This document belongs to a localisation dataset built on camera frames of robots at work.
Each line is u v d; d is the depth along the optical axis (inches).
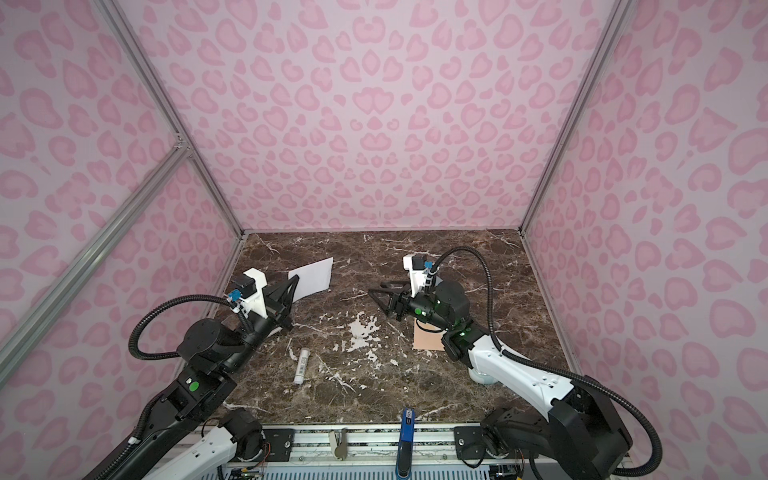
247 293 19.8
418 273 25.7
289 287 23.4
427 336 35.4
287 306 24.1
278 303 22.1
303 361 33.7
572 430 15.6
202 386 19.2
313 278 25.1
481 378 32.2
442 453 28.5
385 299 26.8
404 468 26.1
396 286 28.3
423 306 25.3
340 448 28.2
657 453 14.8
